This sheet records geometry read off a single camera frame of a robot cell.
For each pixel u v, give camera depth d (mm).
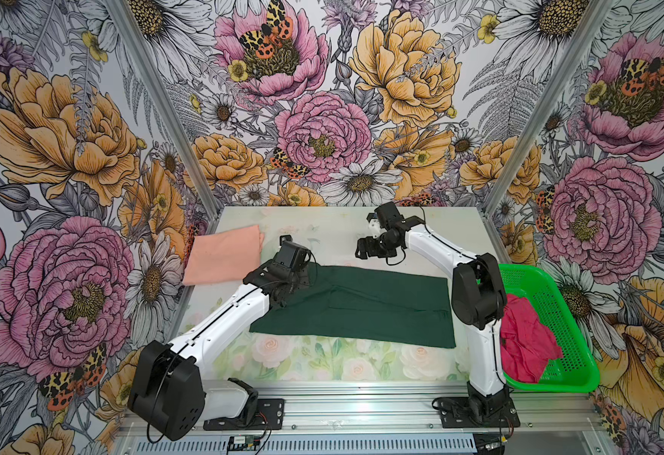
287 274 631
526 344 795
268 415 731
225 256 1056
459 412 731
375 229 913
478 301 558
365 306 935
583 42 761
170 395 485
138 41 761
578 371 773
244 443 707
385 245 845
